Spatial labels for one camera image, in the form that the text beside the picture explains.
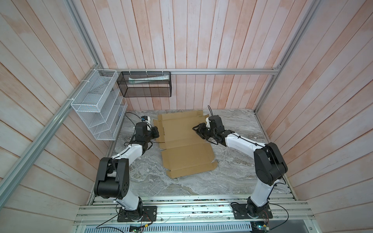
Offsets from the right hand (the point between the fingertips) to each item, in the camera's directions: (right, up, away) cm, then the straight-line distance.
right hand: (192, 129), depth 91 cm
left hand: (-23, 0, +2) cm, 23 cm away
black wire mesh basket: (-34, +33, +13) cm, 49 cm away
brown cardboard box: (-5, -15, +5) cm, 17 cm away
